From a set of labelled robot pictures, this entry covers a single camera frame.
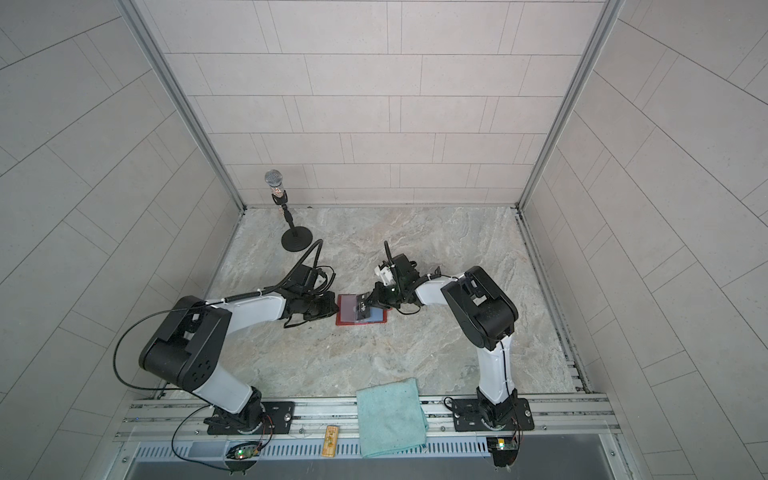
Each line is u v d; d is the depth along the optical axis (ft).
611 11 2.32
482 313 1.66
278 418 2.32
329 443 2.19
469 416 2.32
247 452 2.10
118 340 1.39
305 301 2.47
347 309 2.94
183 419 2.32
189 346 1.45
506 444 2.26
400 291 2.51
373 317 2.84
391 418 2.32
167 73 2.65
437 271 3.05
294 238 3.42
